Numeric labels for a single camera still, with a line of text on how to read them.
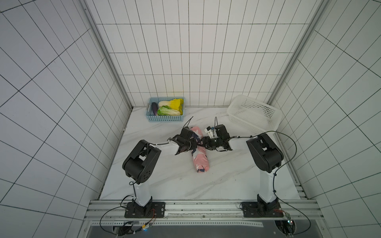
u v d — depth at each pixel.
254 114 1.14
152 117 1.06
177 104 1.09
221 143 0.79
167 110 1.07
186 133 0.76
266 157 0.53
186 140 0.76
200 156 0.86
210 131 0.92
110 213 0.73
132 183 0.52
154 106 1.15
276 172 0.55
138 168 0.48
